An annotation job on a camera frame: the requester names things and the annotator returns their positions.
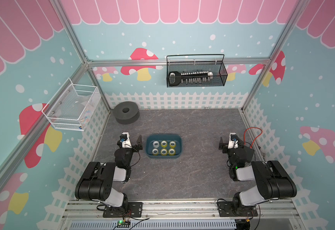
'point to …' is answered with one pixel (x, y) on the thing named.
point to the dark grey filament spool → (126, 112)
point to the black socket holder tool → (175, 77)
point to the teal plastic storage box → (150, 138)
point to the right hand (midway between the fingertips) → (229, 136)
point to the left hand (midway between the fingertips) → (134, 137)
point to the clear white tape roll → (155, 144)
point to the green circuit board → (121, 222)
